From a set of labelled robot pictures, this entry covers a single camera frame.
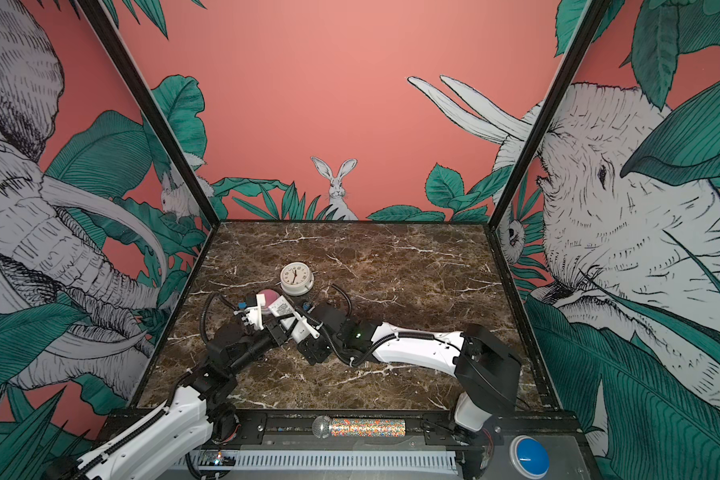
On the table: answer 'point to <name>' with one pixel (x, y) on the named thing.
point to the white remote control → (282, 308)
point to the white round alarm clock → (296, 279)
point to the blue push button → (529, 457)
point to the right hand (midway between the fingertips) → (302, 339)
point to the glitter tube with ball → (326, 427)
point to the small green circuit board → (218, 460)
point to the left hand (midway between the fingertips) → (299, 313)
